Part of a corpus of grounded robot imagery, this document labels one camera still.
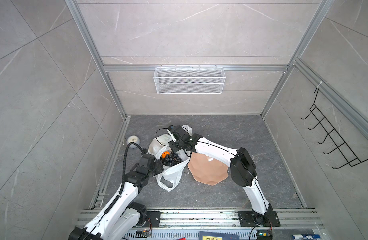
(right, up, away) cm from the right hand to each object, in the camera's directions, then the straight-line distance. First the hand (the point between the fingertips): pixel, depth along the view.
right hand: (172, 143), depth 91 cm
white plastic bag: (0, -16, -12) cm, 20 cm away
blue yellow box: (+19, -41, -23) cm, 51 cm away
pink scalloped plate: (+23, -18, -2) cm, 29 cm away
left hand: (-7, -10, -8) cm, 15 cm away
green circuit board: (+46, -42, -21) cm, 66 cm away
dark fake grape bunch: (0, -10, -1) cm, 10 cm away
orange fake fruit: (-5, -7, +2) cm, 9 cm away
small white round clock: (-28, +2, +10) cm, 30 cm away
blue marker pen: (+64, -41, -24) cm, 80 cm away
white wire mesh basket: (+11, +42, +9) cm, 44 cm away
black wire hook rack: (+77, +8, -22) cm, 80 cm away
